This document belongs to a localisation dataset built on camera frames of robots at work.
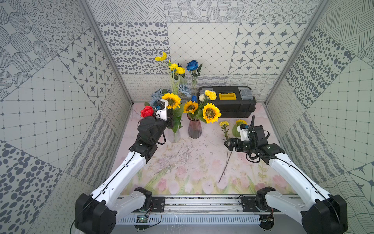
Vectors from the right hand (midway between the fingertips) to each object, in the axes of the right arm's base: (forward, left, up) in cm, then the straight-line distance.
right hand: (231, 145), depth 81 cm
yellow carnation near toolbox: (+18, +12, +22) cm, 31 cm away
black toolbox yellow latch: (+33, -6, +3) cm, 33 cm away
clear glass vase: (+10, +36, -6) cm, 38 cm away
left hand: (+8, +30, +23) cm, 39 cm away
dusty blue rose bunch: (+18, +41, +23) cm, 50 cm away
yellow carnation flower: (+23, 0, -10) cm, 25 cm away
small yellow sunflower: (+15, +23, +16) cm, 32 cm away
